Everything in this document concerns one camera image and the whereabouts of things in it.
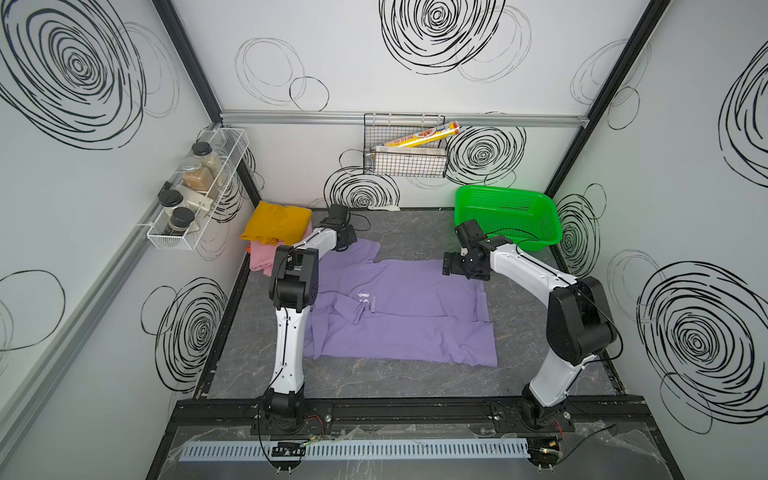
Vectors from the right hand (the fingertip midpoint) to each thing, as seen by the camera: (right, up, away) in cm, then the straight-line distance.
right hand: (460, 268), depth 93 cm
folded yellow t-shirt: (-63, +15, +9) cm, 66 cm away
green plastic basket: (+33, +18, +26) cm, 46 cm away
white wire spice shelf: (-74, +40, +4) cm, 84 cm away
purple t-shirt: (-28, -12, -1) cm, 31 cm away
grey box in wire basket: (-16, +32, -6) cm, 37 cm away
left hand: (-38, +10, +19) cm, 43 cm away
